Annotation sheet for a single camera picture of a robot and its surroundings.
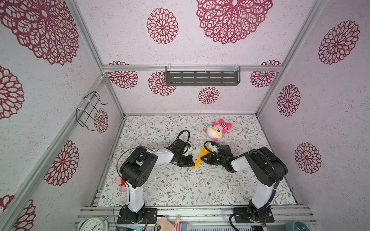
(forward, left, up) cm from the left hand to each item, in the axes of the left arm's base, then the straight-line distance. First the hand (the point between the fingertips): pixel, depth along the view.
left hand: (193, 166), depth 92 cm
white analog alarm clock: (-30, +49, +5) cm, 58 cm away
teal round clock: (-32, -48, +2) cm, 58 cm away
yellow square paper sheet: (+9, -7, +3) cm, 12 cm away
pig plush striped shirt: (-32, +15, +8) cm, 36 cm away
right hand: (+6, -5, +2) cm, 8 cm away
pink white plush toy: (+23, -16, +8) cm, 30 cm away
